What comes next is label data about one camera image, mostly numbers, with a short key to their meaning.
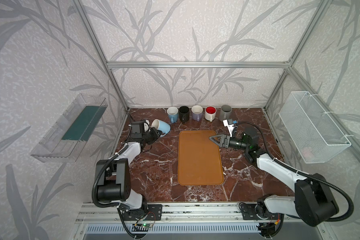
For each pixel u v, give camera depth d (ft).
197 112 3.55
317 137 2.07
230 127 2.37
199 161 3.07
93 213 2.47
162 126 3.13
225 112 3.44
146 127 2.49
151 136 2.65
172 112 3.53
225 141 2.26
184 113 3.48
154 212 2.38
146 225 2.31
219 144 2.28
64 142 2.08
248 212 2.40
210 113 3.60
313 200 1.35
